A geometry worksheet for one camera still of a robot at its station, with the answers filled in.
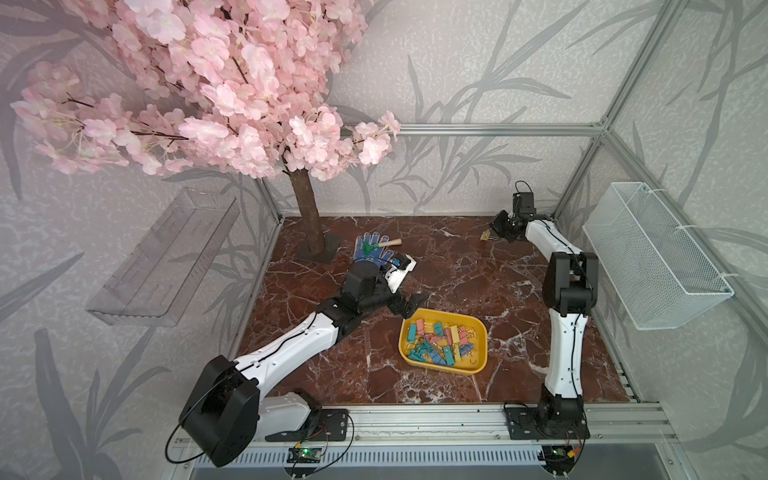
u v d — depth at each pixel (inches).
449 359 32.5
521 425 29.0
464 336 34.2
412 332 34.2
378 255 42.6
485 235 43.8
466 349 33.3
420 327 34.9
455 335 34.0
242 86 17.7
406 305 27.6
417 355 32.9
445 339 34.1
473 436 28.6
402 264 26.2
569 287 24.1
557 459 28.6
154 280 26.2
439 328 34.9
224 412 15.7
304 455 27.8
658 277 23.5
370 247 43.8
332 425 29.0
